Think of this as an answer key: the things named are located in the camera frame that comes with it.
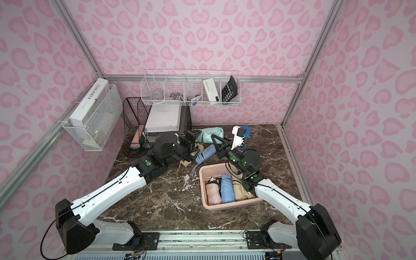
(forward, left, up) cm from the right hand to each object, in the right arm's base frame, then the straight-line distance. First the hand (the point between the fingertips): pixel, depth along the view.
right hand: (211, 137), depth 67 cm
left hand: (+2, +3, -1) cm, 4 cm away
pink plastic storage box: (0, 0, -27) cm, 27 cm away
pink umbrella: (-12, 0, -29) cm, 31 cm away
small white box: (+37, +1, -2) cm, 37 cm away
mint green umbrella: (+1, +2, -1) cm, 3 cm away
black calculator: (+37, -9, -3) cm, 38 cm away
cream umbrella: (-12, -14, -28) cm, 33 cm away
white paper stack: (+25, +29, -12) cm, 40 cm away
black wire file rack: (+42, +54, -32) cm, 75 cm away
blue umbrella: (-11, -7, -27) cm, 30 cm away
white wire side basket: (+13, +59, -8) cm, 61 cm away
